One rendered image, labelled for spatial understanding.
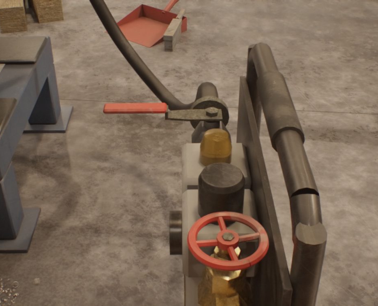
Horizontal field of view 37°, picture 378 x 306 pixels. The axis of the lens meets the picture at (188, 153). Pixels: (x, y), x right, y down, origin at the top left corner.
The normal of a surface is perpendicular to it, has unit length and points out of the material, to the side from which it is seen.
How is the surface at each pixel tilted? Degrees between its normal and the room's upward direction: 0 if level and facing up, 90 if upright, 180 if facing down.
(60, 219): 0
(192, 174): 0
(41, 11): 90
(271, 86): 26
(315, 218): 37
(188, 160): 0
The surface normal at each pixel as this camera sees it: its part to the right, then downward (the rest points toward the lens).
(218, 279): -0.37, 0.52
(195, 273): 0.01, 0.56
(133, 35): 0.00, -0.83
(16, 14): 0.26, 0.55
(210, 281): -0.92, 0.22
